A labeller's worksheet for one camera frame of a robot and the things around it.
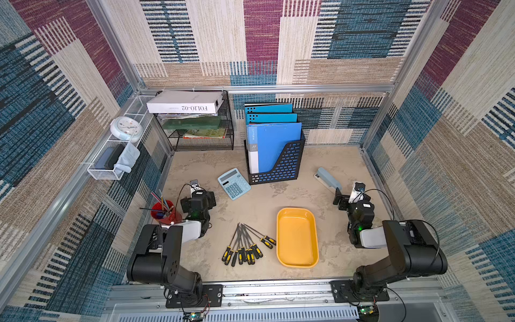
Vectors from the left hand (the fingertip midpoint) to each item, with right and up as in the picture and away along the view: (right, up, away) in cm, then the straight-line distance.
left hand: (197, 194), depth 94 cm
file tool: (+15, -23, -11) cm, 30 cm away
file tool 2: (+16, -24, -12) cm, 31 cm away
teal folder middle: (+34, +35, +1) cm, 49 cm away
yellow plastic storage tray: (+45, -19, -8) cm, 49 cm away
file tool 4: (+21, -23, -11) cm, 33 cm away
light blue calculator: (+16, +4, +9) cm, 19 cm away
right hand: (+69, +3, -3) cm, 69 cm away
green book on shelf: (-2, +34, +7) cm, 35 cm away
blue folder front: (+32, +23, -5) cm, 40 cm away
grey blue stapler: (+60, +8, +8) cm, 61 cm away
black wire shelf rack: (-1, +30, +8) cm, 31 cm away
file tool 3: (+19, -23, -11) cm, 32 cm away
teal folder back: (+33, +41, +7) cm, 53 cm away
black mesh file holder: (+43, +12, +5) cm, 45 cm away
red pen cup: (-12, -7, -6) cm, 15 cm away
